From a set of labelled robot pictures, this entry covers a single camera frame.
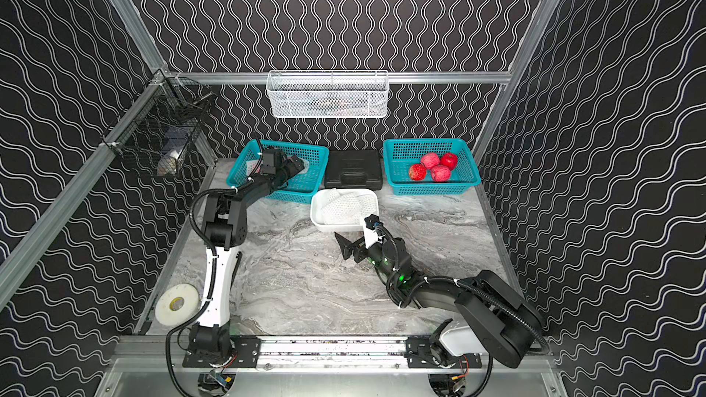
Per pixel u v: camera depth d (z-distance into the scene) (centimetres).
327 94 61
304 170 109
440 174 109
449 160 113
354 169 108
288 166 101
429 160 113
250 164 110
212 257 65
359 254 72
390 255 63
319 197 101
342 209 100
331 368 73
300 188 98
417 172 110
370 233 69
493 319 43
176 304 83
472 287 48
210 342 64
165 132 91
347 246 71
